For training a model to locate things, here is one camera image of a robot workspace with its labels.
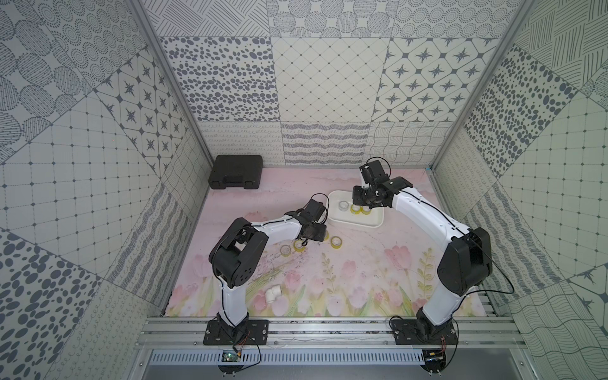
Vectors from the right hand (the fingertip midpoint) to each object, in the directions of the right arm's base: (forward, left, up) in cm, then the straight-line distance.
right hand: (359, 200), depth 88 cm
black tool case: (+28, +57, -12) cm, 64 cm away
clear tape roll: (+7, +4, -14) cm, 17 cm away
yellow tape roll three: (-7, +12, -15) cm, 21 cm away
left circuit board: (-48, +42, -17) cm, 66 cm away
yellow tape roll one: (-14, +29, -15) cm, 35 cm away
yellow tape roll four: (-10, +8, -16) cm, 20 cm away
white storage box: (+6, +6, -16) cm, 18 cm away
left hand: (-5, +14, -13) cm, 20 cm away
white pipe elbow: (-30, +31, -14) cm, 46 cm away
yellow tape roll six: (+6, -6, -16) cm, 18 cm away
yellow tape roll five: (+6, -1, -15) cm, 16 cm away
